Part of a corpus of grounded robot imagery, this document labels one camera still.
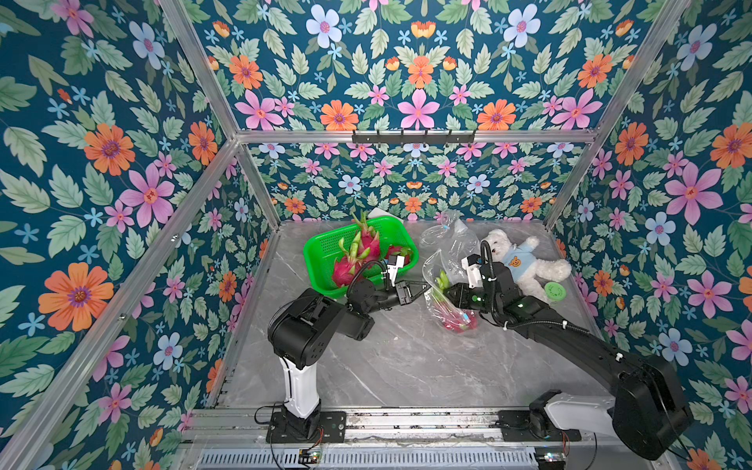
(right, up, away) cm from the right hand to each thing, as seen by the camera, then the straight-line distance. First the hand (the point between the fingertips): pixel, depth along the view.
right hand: (451, 286), depth 83 cm
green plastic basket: (-44, +8, +25) cm, 51 cm away
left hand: (-6, 0, -4) cm, 7 cm away
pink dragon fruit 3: (-32, +5, +8) cm, 33 cm away
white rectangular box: (-24, +26, +36) cm, 50 cm away
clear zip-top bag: (-3, +5, -2) cm, 6 cm away
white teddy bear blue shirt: (+29, +2, +14) cm, 33 cm away
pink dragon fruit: (-2, -6, -6) cm, 9 cm away
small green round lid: (+36, -3, +12) cm, 38 cm away
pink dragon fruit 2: (-25, +14, +19) cm, 34 cm away
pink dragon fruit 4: (-15, +10, +12) cm, 22 cm away
